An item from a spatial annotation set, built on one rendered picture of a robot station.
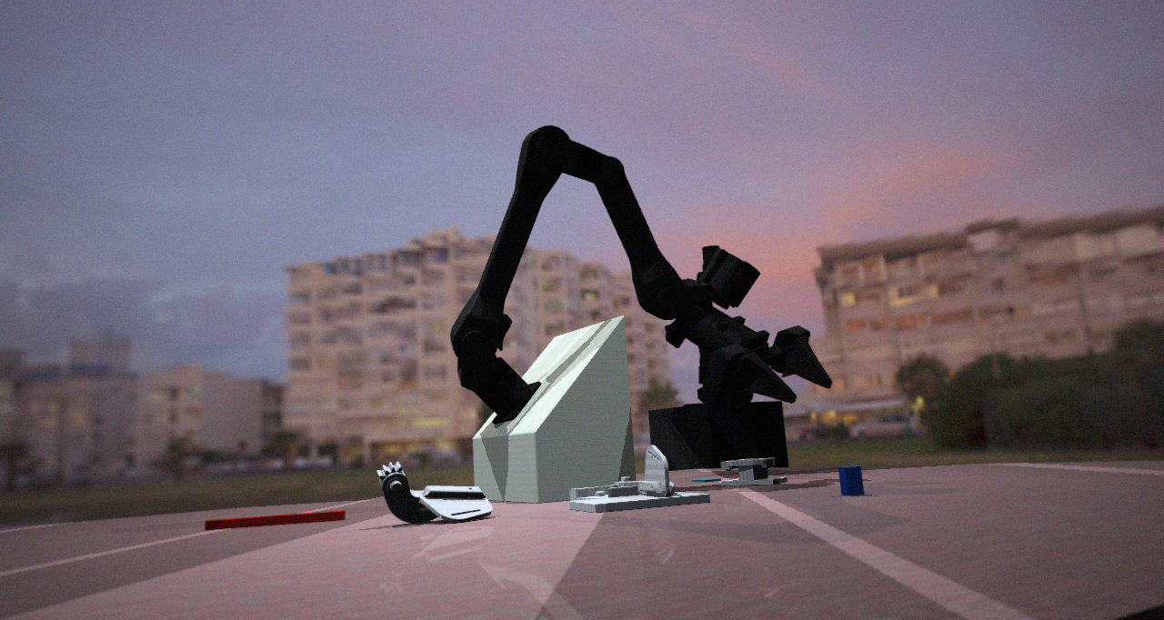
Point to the blue rectangular block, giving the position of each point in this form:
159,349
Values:
850,479

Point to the dark red flat bar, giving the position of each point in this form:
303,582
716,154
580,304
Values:
275,520

